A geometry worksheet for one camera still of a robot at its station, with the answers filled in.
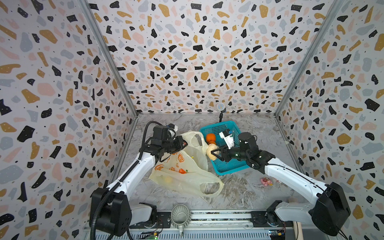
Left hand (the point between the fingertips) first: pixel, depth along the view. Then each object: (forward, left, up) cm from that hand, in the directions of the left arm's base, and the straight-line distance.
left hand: (189, 140), depth 79 cm
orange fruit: (+13, -13, -17) cm, 25 cm away
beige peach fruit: (-5, -11, 0) cm, 12 cm away
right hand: (-6, -12, +1) cm, 13 cm away
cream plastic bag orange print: (-11, +2, -11) cm, 16 cm away
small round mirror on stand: (+22, -19, +3) cm, 29 cm away
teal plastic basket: (-6, -21, -21) cm, 30 cm away
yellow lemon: (-14, +11, -17) cm, 25 cm away
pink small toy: (-16, -43, -18) cm, 49 cm away
